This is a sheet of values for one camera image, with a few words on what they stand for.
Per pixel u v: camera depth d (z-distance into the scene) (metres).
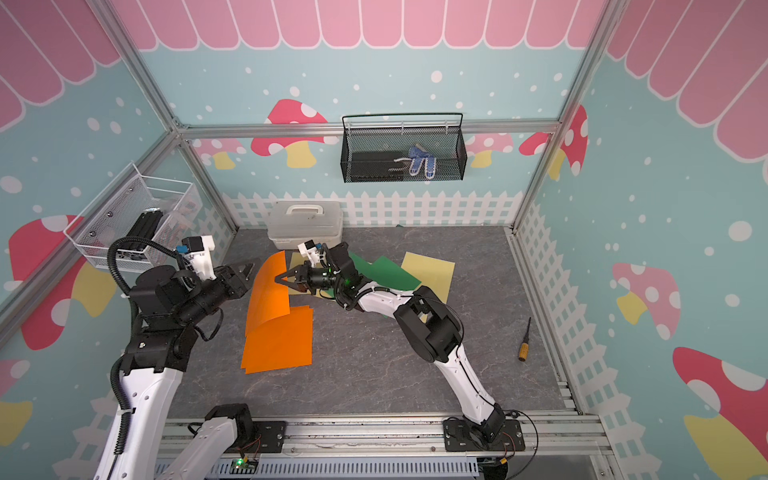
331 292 0.77
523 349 0.88
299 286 0.76
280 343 0.93
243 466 0.73
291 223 1.08
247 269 0.67
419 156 0.88
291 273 0.79
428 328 0.56
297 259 0.83
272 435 0.74
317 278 0.78
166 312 0.48
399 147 0.94
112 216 0.69
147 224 0.72
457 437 0.74
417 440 0.75
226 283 0.58
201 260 0.58
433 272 1.08
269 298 0.80
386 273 1.09
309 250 0.81
